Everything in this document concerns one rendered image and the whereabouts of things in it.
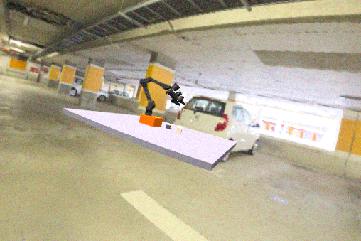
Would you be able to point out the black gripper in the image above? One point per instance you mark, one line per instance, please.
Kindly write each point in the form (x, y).
(176, 99)

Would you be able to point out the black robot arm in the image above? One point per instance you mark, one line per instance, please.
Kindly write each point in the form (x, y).
(150, 102)

